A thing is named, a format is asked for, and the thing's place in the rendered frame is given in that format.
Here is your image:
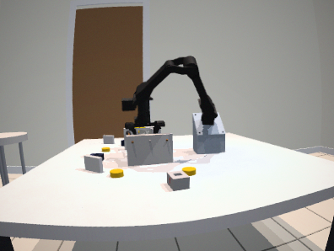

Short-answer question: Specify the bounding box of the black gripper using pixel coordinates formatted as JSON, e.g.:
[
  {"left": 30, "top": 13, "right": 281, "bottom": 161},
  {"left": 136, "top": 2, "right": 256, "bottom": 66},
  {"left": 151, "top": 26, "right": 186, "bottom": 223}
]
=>
[{"left": 125, "top": 109, "right": 165, "bottom": 135}]

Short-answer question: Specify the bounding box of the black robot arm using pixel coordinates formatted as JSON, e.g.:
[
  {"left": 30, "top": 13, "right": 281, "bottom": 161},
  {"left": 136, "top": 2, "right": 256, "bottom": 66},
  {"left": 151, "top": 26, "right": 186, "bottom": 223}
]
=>
[{"left": 121, "top": 56, "right": 218, "bottom": 126}]

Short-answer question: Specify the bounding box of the yellow flat cylinder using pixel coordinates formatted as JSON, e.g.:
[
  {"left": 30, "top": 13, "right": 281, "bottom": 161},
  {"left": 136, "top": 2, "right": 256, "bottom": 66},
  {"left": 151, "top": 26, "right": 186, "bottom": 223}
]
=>
[
  {"left": 101, "top": 147, "right": 110, "bottom": 152},
  {"left": 182, "top": 167, "right": 196, "bottom": 176},
  {"left": 110, "top": 168, "right": 124, "bottom": 178}
]

